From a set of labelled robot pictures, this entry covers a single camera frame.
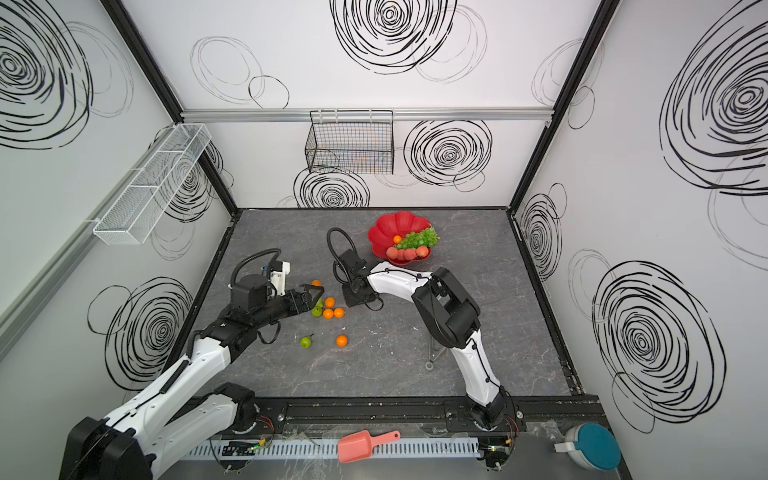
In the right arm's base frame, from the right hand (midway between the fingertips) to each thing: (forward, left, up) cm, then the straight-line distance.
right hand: (349, 299), depth 94 cm
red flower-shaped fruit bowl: (+30, -12, +2) cm, 32 cm away
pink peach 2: (+16, -19, +3) cm, 25 cm away
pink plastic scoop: (-38, -6, -1) cm, 39 cm away
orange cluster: (-5, +6, +1) cm, 8 cm away
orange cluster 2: (-5, +3, 0) cm, 5 cm away
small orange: (+24, -15, +1) cm, 28 cm away
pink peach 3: (+16, -24, +4) cm, 29 cm away
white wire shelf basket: (+11, +50, +33) cm, 61 cm away
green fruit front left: (-14, +11, +1) cm, 18 cm away
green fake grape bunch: (+21, -25, +6) cm, 33 cm away
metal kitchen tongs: (-19, -24, -2) cm, 31 cm away
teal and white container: (-38, -58, +6) cm, 69 cm away
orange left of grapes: (+6, +12, -1) cm, 14 cm away
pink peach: (+16, -13, +3) cm, 22 cm away
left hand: (-5, +7, +14) cm, 16 cm away
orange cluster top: (-2, +6, +2) cm, 6 cm away
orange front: (-14, +1, +1) cm, 14 cm away
